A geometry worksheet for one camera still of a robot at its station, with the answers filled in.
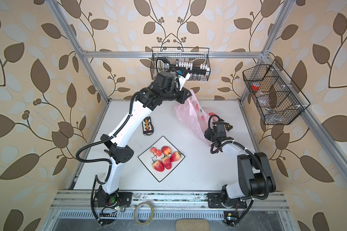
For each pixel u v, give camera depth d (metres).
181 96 0.63
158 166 0.82
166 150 0.88
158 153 0.88
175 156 0.84
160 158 0.88
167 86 0.57
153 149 0.89
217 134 0.71
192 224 0.65
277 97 0.75
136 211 0.68
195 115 0.74
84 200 0.76
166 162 0.83
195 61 0.94
